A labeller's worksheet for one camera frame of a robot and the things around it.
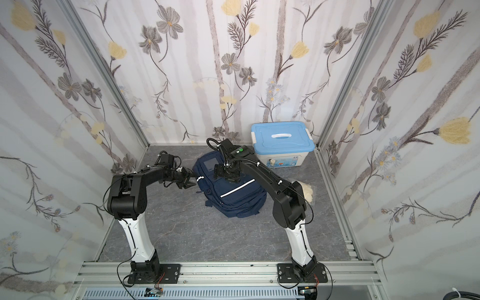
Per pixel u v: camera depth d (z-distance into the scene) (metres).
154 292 0.70
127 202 0.55
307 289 0.72
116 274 0.69
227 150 0.69
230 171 0.73
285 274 0.73
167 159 0.86
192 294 0.70
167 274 0.74
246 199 0.92
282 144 0.98
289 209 0.52
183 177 0.91
